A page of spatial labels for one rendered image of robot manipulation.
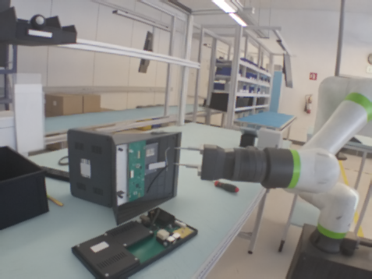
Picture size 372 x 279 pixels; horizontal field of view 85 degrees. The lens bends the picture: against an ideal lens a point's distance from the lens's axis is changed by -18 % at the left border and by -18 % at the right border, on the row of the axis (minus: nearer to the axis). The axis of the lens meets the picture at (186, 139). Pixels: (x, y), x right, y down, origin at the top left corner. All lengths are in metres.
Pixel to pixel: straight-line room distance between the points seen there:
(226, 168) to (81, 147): 0.39
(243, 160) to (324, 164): 0.18
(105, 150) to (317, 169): 0.51
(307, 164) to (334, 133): 0.24
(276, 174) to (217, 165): 0.13
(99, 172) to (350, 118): 0.75
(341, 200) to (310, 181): 0.40
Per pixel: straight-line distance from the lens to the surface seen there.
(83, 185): 0.72
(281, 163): 0.53
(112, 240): 0.53
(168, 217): 0.61
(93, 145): 0.65
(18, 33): 0.78
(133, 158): 0.59
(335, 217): 0.97
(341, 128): 0.79
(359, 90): 0.90
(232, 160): 0.52
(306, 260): 1.00
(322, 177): 0.57
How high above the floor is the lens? 1.35
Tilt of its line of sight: 13 degrees down
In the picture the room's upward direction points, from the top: 5 degrees clockwise
